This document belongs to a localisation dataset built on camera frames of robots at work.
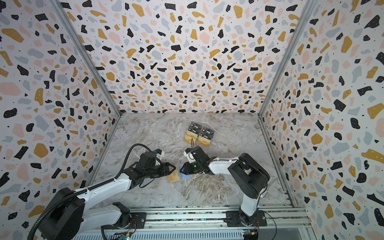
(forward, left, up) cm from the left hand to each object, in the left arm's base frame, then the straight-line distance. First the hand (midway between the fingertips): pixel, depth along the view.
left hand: (176, 168), depth 84 cm
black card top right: (+25, -18, 0) cm, 31 cm away
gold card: (+25, -6, -4) cm, 26 cm away
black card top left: (+30, -10, 0) cm, 31 cm away
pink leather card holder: (-2, -3, -6) cm, 7 cm away
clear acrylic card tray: (+21, -15, -3) cm, 26 cm away
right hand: (0, -3, -5) cm, 6 cm away
